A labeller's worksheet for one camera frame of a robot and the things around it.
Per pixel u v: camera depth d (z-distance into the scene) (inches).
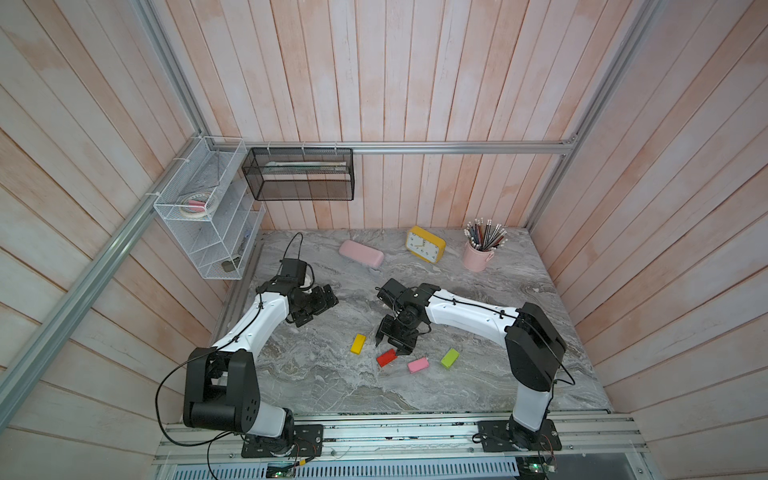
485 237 41.0
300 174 41.0
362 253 44.2
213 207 28.9
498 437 28.7
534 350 18.7
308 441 28.8
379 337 30.2
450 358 34.0
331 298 31.4
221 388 16.7
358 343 35.5
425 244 42.2
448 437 29.5
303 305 28.8
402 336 28.8
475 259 40.4
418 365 34.0
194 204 28.8
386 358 34.5
